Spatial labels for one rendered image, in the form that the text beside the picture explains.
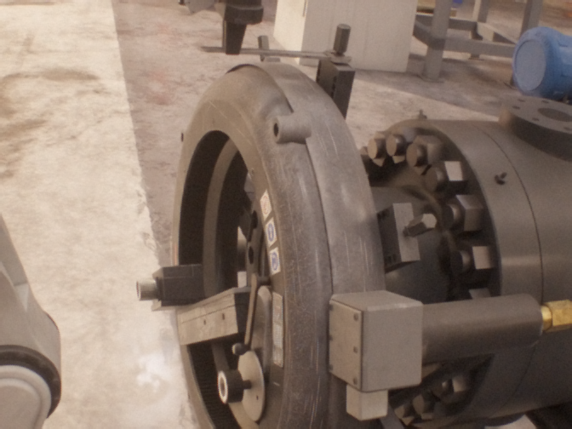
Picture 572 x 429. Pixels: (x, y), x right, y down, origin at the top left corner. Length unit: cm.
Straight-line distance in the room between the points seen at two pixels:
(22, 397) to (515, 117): 95
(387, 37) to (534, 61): 356
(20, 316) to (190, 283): 47
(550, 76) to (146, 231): 162
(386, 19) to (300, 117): 416
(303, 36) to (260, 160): 398
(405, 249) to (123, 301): 151
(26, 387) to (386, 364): 48
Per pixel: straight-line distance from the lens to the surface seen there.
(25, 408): 115
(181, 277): 149
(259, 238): 154
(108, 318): 237
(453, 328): 103
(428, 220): 101
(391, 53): 532
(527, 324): 110
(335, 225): 105
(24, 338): 113
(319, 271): 105
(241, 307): 123
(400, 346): 98
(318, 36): 513
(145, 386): 212
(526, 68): 178
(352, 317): 97
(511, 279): 130
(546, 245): 135
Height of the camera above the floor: 132
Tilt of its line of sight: 26 degrees down
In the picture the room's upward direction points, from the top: 8 degrees clockwise
